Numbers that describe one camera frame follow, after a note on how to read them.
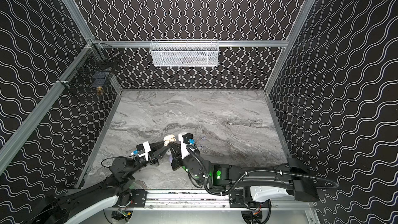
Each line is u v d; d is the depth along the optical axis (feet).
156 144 2.13
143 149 1.88
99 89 2.72
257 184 1.52
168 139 2.20
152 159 2.05
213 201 2.45
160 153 2.12
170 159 1.96
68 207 1.51
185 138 1.76
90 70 3.08
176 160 1.77
